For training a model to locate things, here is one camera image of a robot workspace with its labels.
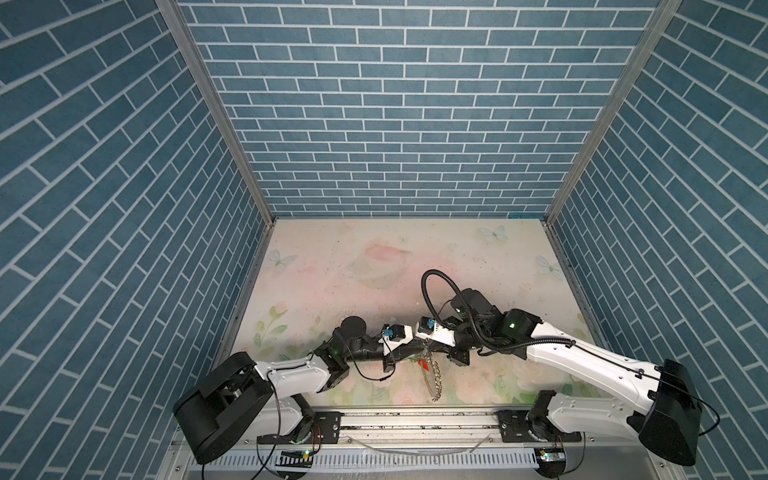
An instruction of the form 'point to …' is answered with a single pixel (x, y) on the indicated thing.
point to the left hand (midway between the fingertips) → (419, 348)
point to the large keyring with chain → (438, 372)
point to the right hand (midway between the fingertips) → (428, 342)
